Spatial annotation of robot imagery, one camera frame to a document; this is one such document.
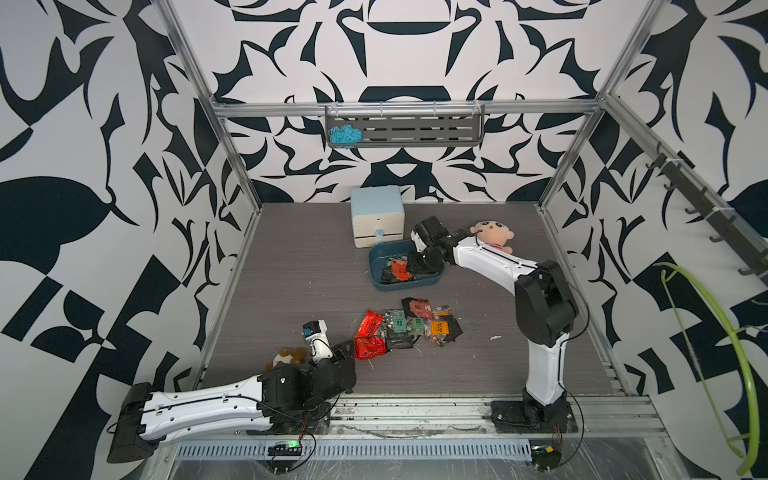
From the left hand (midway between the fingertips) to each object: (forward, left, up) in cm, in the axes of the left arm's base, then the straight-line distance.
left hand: (351, 341), depth 78 cm
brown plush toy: (-1, +18, -6) cm, 19 cm away
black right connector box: (-26, -45, -11) cm, 53 cm away
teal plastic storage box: (+30, -8, -4) cm, 31 cm away
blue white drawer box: (+41, -7, +6) cm, 43 cm away
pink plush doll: (+35, -47, 0) cm, 58 cm away
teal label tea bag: (+5, -14, -7) cm, 16 cm away
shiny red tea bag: (0, -4, -6) cm, 7 cm away
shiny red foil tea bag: (+7, -4, -7) cm, 11 cm away
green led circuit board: (-21, +14, -11) cm, 28 cm away
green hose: (-28, -68, +16) cm, 75 cm away
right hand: (+24, -16, -1) cm, 29 cm away
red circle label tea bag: (+25, -14, -5) cm, 29 cm away
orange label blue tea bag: (+6, -26, -7) cm, 27 cm away
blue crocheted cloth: (+53, +1, +26) cm, 59 cm away
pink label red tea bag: (+12, -20, -7) cm, 24 cm away
